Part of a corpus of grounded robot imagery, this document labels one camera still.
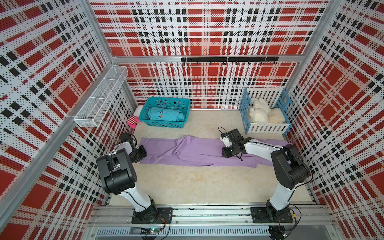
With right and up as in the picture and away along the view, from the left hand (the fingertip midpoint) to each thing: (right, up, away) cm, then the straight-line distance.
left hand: (146, 154), depth 95 cm
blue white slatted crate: (+94, +41, +20) cm, 104 cm away
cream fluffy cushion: (+90, +26, +12) cm, 95 cm away
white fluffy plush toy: (+76, +31, +9) cm, 83 cm away
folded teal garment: (+9, +27, +13) cm, 32 cm away
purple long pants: (+29, +3, +1) cm, 29 cm away
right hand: (+51, +2, 0) cm, 51 cm away
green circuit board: (+13, -30, -26) cm, 42 cm away
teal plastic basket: (+18, +36, +25) cm, 48 cm away
